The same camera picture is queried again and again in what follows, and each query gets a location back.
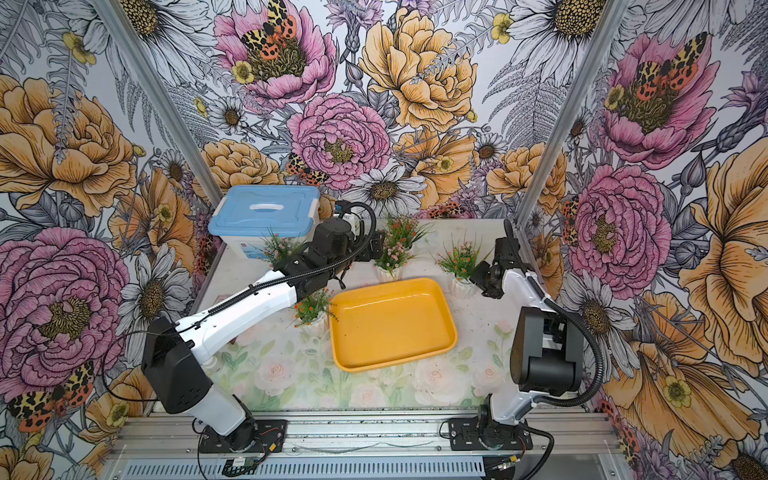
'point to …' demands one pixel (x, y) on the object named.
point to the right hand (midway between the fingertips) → (476, 284)
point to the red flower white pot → (405, 231)
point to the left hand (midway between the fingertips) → (367, 242)
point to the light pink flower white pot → (389, 265)
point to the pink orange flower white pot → (460, 265)
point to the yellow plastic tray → (390, 324)
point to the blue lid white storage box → (240, 215)
